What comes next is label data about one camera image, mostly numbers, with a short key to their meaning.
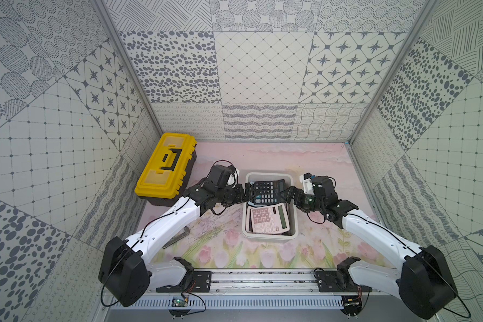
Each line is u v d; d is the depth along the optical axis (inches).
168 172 33.8
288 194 29.1
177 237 33.3
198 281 29.0
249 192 27.2
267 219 31.5
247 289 28.8
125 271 15.2
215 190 23.7
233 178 25.4
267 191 34.6
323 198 25.0
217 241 33.0
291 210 31.0
